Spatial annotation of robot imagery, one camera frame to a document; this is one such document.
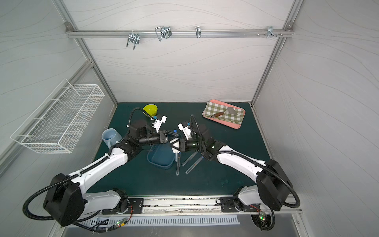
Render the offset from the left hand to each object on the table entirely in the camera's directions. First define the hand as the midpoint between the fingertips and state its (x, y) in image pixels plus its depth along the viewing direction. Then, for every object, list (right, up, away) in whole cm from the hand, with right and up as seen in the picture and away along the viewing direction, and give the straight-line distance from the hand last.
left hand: (177, 136), depth 72 cm
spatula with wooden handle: (+36, +14, +42) cm, 57 cm away
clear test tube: (0, -10, 0) cm, 10 cm away
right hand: (-4, -5, +1) cm, 6 cm away
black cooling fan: (+43, -42, 0) cm, 60 cm away
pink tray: (+39, +3, +35) cm, 52 cm away
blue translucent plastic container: (-12, -14, +18) cm, 26 cm away
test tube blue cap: (+8, -19, +15) cm, 26 cm away
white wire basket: (-56, +6, -4) cm, 56 cm away
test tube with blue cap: (+8, -15, +19) cm, 25 cm away
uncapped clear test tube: (-1, -20, +14) cm, 25 cm away
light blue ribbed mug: (-48, -3, +26) cm, 55 cm away
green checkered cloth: (+24, +17, +46) cm, 54 cm away
